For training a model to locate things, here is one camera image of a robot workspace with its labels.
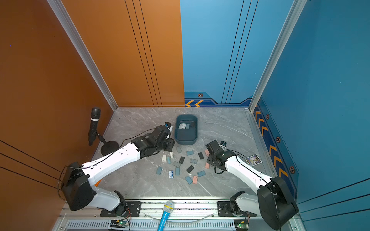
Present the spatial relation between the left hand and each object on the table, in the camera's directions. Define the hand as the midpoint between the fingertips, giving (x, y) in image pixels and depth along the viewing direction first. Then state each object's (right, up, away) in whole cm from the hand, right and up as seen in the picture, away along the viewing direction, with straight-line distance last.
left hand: (174, 140), depth 82 cm
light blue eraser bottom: (+8, -23, +1) cm, 24 cm away
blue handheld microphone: (-2, -32, -12) cm, 34 cm away
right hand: (+23, -13, +5) cm, 26 cm away
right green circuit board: (+35, -41, -11) cm, 56 cm away
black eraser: (+11, +9, +26) cm, 30 cm away
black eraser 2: (+4, -14, +9) cm, 17 cm away
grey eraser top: (+2, -8, +13) cm, 16 cm away
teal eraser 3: (+16, -20, +2) cm, 26 cm away
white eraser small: (-3, -11, +9) cm, 15 cm away
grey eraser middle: (+1, -16, +7) cm, 17 cm away
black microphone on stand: (-44, -6, +13) cm, 46 cm away
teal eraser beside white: (-4, -14, +8) cm, 17 cm away
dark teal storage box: (+6, +4, +23) cm, 24 cm away
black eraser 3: (+16, -12, +11) cm, 23 cm away
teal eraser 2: (+2, -19, +4) cm, 20 cm away
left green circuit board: (-27, -40, -11) cm, 49 cm away
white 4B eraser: (+4, +8, +25) cm, 27 cm away
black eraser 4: (+9, -18, +5) cm, 21 cm away
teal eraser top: (+9, -10, +12) cm, 18 cm away
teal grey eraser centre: (+12, -14, +7) cm, 20 cm away
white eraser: (+2, +7, +23) cm, 24 cm away
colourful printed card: (+49, -14, +7) cm, 51 cm away
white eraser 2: (-8, -13, +9) cm, 17 cm away
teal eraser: (+7, +7, +23) cm, 25 cm away
